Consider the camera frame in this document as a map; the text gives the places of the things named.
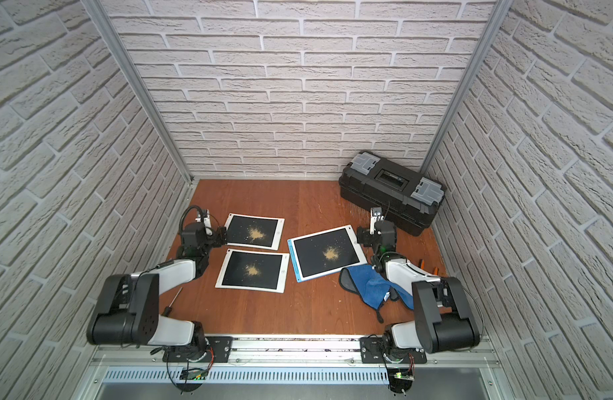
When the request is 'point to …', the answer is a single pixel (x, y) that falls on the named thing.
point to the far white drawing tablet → (255, 232)
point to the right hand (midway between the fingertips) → (377, 225)
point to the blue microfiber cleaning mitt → (374, 290)
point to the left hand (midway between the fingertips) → (213, 222)
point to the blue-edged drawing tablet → (321, 253)
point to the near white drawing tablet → (255, 271)
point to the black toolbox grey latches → (410, 199)
